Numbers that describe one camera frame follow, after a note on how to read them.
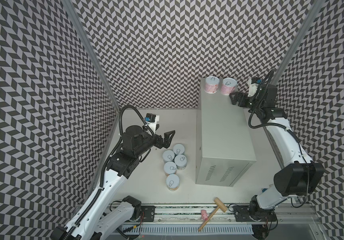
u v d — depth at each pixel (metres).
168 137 0.59
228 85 0.74
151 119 0.56
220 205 0.74
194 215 0.74
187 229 0.69
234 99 0.75
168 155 0.87
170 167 0.82
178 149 0.89
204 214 0.71
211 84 0.76
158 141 0.59
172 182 0.77
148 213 0.73
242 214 0.72
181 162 0.86
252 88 0.68
